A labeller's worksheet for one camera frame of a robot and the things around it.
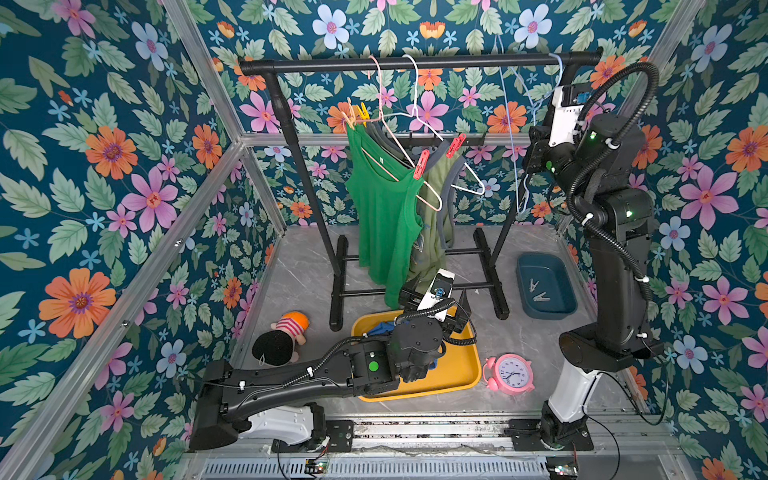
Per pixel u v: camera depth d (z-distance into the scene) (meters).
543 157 0.51
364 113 0.70
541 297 0.99
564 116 0.47
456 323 0.52
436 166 0.62
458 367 0.85
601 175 0.40
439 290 0.48
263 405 0.41
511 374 0.82
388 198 0.72
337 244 1.12
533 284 1.01
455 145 0.56
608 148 0.37
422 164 0.55
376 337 0.50
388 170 0.66
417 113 0.88
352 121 0.69
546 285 1.02
